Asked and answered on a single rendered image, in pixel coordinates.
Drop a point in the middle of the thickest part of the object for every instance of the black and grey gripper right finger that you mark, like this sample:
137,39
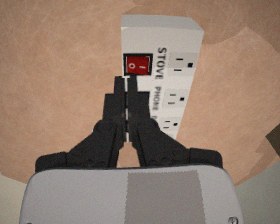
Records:
157,147

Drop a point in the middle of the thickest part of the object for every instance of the white power strip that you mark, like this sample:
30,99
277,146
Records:
162,51

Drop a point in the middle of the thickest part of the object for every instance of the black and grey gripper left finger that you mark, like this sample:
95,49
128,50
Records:
107,138

